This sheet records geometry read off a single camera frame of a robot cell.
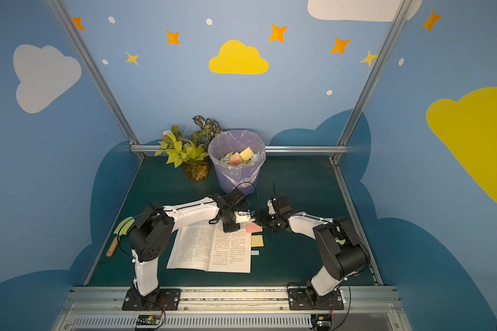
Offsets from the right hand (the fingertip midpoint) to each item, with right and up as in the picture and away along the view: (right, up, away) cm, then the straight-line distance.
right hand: (259, 220), depth 93 cm
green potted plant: (-31, +32, -3) cm, 45 cm away
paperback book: (-22, -9, -9) cm, 25 cm away
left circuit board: (-40, -31, -22) cm, 55 cm away
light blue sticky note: (-2, -12, -8) cm, 14 cm away
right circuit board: (+21, -31, -21) cm, 44 cm away
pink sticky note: (-3, -3, -3) cm, 5 cm away
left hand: (-11, 0, 0) cm, 11 cm away
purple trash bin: (-10, +31, +8) cm, 33 cm away
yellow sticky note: (-1, -8, -5) cm, 9 cm away
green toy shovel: (-65, -4, +2) cm, 65 cm away
